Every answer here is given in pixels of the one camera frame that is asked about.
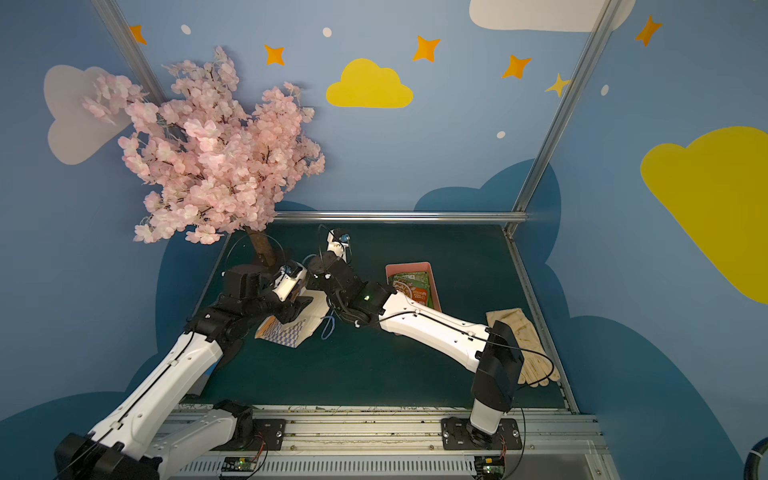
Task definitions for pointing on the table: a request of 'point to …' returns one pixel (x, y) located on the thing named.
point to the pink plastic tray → (391, 269)
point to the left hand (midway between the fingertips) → (301, 287)
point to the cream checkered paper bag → (290, 334)
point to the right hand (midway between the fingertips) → (317, 259)
